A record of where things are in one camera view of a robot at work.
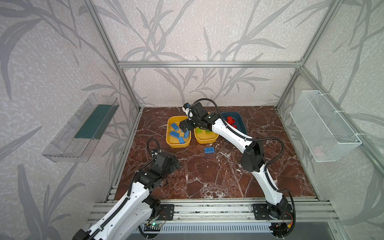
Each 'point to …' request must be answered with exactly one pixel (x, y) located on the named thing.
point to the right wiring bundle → (281, 230)
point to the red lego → (231, 121)
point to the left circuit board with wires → (152, 226)
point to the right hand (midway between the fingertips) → (185, 118)
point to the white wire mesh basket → (328, 133)
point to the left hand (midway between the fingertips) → (175, 159)
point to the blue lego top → (209, 150)
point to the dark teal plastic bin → (239, 122)
